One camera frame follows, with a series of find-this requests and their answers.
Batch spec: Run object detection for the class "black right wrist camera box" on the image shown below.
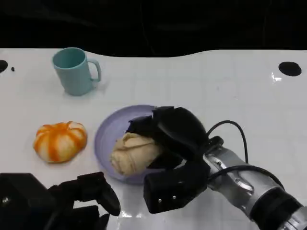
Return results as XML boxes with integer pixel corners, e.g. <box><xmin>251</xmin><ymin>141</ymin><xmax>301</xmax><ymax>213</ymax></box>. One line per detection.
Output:
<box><xmin>143</xmin><ymin>161</ymin><xmax>211</xmax><ymax>214</ymax></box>

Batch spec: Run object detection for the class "beige towel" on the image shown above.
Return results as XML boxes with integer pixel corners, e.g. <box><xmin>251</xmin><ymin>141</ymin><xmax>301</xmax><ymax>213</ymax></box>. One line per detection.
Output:
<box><xmin>110</xmin><ymin>132</ymin><xmax>164</xmax><ymax>177</ymax></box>

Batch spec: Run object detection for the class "pale green mug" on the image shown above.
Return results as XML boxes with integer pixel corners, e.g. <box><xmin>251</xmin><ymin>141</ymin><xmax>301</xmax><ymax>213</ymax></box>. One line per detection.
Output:
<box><xmin>52</xmin><ymin>47</ymin><xmax>102</xmax><ymax>96</ymax></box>

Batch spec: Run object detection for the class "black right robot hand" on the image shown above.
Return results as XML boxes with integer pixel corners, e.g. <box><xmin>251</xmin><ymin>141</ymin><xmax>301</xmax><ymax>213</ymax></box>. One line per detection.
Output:
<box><xmin>125</xmin><ymin>106</ymin><xmax>210</xmax><ymax>173</ymax></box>

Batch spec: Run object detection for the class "lilac plate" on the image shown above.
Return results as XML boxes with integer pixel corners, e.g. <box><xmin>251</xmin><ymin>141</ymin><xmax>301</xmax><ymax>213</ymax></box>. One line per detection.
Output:
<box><xmin>94</xmin><ymin>104</ymin><xmax>168</xmax><ymax>185</ymax></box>

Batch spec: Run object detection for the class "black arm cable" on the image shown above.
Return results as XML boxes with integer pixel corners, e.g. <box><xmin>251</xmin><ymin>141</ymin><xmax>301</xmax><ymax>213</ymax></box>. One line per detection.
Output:
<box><xmin>206</xmin><ymin>120</ymin><xmax>285</xmax><ymax>190</ymax></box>

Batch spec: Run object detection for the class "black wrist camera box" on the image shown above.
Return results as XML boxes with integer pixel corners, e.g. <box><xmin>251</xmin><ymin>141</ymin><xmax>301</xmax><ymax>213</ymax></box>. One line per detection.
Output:
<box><xmin>143</xmin><ymin>161</ymin><xmax>211</xmax><ymax>214</ymax></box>
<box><xmin>0</xmin><ymin>172</ymin><xmax>58</xmax><ymax>230</ymax></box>

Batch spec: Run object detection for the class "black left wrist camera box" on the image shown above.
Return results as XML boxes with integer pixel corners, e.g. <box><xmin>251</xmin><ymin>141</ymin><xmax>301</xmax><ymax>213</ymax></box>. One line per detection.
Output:
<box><xmin>0</xmin><ymin>172</ymin><xmax>58</xmax><ymax>230</ymax></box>

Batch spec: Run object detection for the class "orange and white bread roll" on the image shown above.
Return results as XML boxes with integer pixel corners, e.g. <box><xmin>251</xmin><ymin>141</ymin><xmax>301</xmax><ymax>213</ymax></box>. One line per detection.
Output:
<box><xmin>33</xmin><ymin>121</ymin><xmax>88</xmax><ymax>164</ymax></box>

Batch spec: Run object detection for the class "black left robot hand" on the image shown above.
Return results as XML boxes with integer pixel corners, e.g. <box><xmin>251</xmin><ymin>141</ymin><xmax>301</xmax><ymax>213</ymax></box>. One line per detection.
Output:
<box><xmin>47</xmin><ymin>171</ymin><xmax>121</xmax><ymax>230</ymax></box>

